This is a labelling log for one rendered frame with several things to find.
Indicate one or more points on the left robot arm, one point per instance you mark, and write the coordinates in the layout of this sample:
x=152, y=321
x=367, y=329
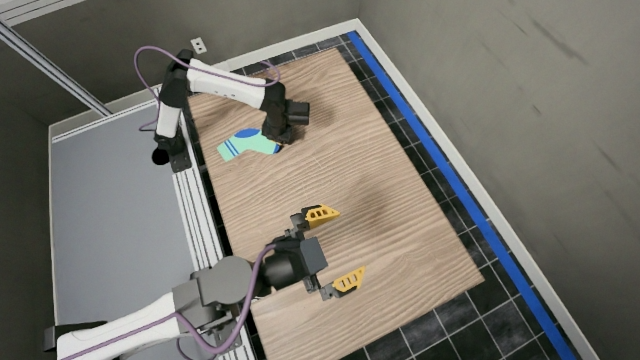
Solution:
x=204, y=78

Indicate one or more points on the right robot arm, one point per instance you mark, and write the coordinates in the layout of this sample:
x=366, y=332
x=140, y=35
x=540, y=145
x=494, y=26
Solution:
x=221, y=288

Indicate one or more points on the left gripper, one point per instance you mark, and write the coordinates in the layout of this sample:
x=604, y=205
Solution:
x=277, y=134

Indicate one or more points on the mint green sock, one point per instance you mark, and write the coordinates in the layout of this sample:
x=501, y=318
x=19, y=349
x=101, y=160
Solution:
x=247, y=139

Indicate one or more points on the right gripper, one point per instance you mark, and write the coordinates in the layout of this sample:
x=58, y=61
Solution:
x=280, y=271

